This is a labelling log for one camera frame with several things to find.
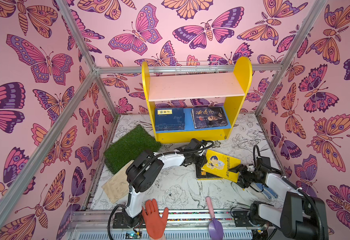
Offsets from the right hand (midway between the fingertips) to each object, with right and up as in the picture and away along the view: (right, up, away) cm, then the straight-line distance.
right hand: (231, 173), depth 86 cm
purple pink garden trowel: (-14, -21, -16) cm, 29 cm away
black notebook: (-17, -1, +1) cm, 17 cm away
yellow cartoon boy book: (-6, +4, +2) cm, 8 cm away
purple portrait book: (-14, +33, +9) cm, 37 cm away
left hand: (-13, +6, +4) cm, 15 cm away
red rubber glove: (-42, -20, -14) cm, 48 cm away
